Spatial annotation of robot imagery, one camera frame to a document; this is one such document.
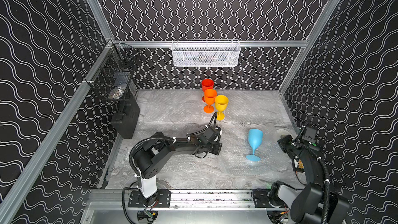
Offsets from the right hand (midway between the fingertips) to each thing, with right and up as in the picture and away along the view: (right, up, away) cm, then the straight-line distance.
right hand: (281, 142), depth 84 cm
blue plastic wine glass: (-13, +1, +4) cm, 13 cm away
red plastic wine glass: (-39, +35, +26) cm, 59 cm away
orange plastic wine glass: (-38, +26, +14) cm, 48 cm away
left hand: (-32, -4, +4) cm, 32 cm away
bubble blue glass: (-24, -5, +8) cm, 25 cm away
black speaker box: (-85, +13, 0) cm, 86 cm away
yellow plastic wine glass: (-31, +21, +9) cm, 39 cm away
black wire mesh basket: (-96, +38, +8) cm, 104 cm away
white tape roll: (+9, +3, +14) cm, 17 cm away
